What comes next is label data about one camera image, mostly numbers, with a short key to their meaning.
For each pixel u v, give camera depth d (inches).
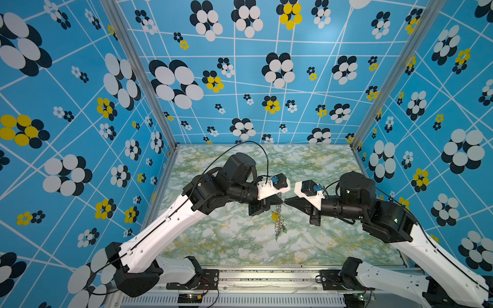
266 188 19.3
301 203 18.2
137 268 14.5
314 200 18.1
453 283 14.8
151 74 35.0
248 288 28.5
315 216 18.7
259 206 19.7
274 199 21.7
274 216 23.1
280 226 22.8
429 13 27.3
